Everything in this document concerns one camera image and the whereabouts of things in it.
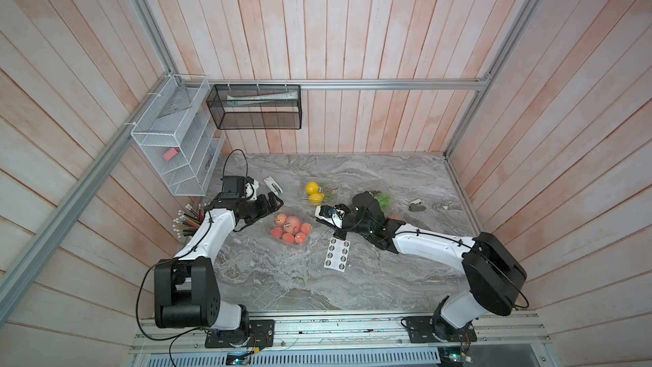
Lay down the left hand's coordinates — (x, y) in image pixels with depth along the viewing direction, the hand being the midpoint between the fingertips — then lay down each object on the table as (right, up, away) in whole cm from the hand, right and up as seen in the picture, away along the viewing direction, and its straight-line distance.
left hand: (274, 210), depth 88 cm
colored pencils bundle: (-26, -3, -7) cm, 27 cm away
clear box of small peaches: (+5, -7, +4) cm, 10 cm away
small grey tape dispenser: (+56, 0, +13) cm, 57 cm away
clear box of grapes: (+42, +3, +11) cm, 43 cm away
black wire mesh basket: (-11, +42, +18) cm, 47 cm away
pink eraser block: (-33, +19, -6) cm, 39 cm away
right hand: (+16, -1, -6) cm, 17 cm away
